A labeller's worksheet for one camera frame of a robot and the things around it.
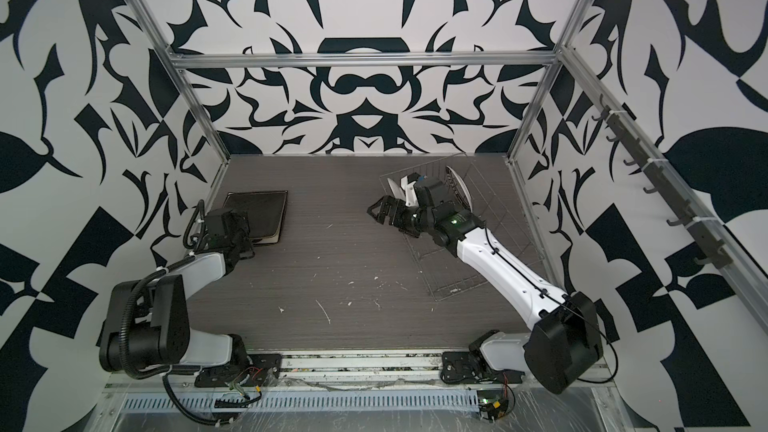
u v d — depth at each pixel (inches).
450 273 36.4
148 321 17.1
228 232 28.0
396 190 36.0
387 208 27.4
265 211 39.1
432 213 23.4
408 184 28.7
